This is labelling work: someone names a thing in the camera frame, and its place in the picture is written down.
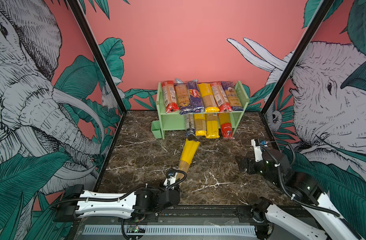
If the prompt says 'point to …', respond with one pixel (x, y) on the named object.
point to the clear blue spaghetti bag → (189, 125)
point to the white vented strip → (172, 230)
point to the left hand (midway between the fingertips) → (180, 180)
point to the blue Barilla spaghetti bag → (195, 96)
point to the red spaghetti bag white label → (220, 97)
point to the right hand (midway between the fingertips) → (242, 154)
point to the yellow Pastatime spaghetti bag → (208, 98)
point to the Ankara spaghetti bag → (232, 96)
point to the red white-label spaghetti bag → (169, 96)
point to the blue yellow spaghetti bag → (183, 97)
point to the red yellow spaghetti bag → (226, 128)
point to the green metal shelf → (176, 120)
